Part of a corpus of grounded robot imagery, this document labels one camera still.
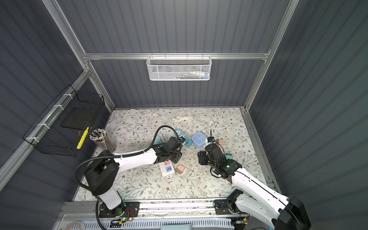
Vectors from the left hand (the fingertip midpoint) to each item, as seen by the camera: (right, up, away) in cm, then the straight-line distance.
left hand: (179, 153), depth 89 cm
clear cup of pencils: (-46, +12, -7) cm, 48 cm away
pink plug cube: (+1, -9, -3) cm, 9 cm away
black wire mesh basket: (-59, +16, -17) cm, 64 cm away
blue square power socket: (+13, +8, +10) cm, 18 cm away
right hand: (+14, +1, -8) cm, 16 cm away
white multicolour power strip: (-7, -8, -3) cm, 11 cm away
